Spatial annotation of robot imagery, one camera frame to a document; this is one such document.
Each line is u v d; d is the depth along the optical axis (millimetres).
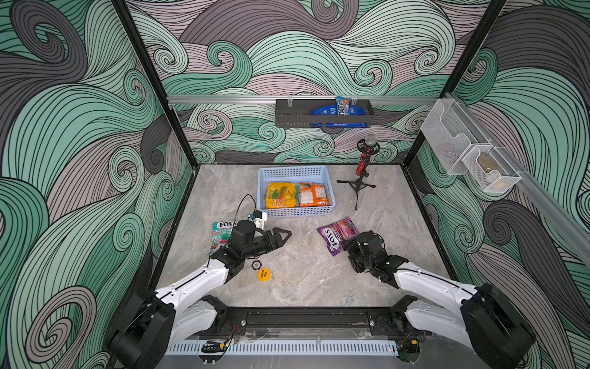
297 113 952
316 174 1138
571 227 510
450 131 778
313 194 1037
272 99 931
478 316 405
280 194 1022
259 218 763
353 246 778
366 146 959
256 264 860
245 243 644
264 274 835
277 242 716
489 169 653
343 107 901
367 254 671
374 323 727
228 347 684
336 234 922
